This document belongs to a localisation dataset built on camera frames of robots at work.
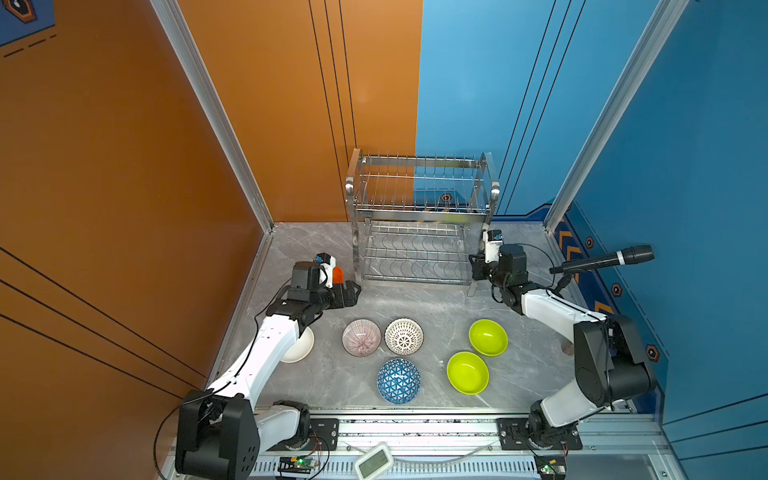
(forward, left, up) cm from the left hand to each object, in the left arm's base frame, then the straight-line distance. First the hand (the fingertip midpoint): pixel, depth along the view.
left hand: (348, 285), depth 85 cm
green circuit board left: (-41, +10, -15) cm, 45 cm away
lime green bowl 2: (-20, -34, -13) cm, 41 cm away
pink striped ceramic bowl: (-10, -3, -13) cm, 17 cm away
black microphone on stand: (0, -70, +14) cm, 72 cm away
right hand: (+12, -38, -1) cm, 40 cm away
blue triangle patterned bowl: (-22, -14, -13) cm, 30 cm away
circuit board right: (-41, -51, -15) cm, 67 cm away
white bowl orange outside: (-14, +14, -13) cm, 23 cm away
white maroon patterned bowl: (-9, -16, -13) cm, 23 cm away
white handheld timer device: (-40, -9, -12) cm, 43 cm away
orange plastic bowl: (+12, +6, -12) cm, 18 cm away
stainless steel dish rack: (+43, -22, -15) cm, 50 cm away
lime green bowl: (-10, -41, -12) cm, 44 cm away
